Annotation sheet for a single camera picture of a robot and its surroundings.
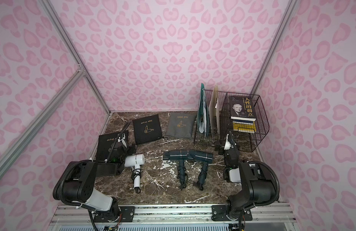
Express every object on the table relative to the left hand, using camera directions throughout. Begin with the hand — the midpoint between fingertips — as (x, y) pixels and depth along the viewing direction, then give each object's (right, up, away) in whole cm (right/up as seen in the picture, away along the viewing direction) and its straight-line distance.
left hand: (127, 141), depth 95 cm
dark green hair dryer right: (+50, -8, -7) cm, 51 cm away
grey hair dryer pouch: (+36, +11, +16) cm, 41 cm away
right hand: (+64, +2, -4) cm, 64 cm away
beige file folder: (+56, +19, -8) cm, 59 cm away
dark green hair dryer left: (+36, -8, -7) cm, 37 cm away
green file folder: (+49, +18, -9) cm, 53 cm away
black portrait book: (+74, +22, -4) cm, 78 cm away
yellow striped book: (+72, +10, -12) cm, 74 cm away
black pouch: (-18, -2, +8) cm, 20 cm away
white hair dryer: (+8, -10, -9) cm, 16 cm away
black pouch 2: (+10, +8, +12) cm, 18 cm away
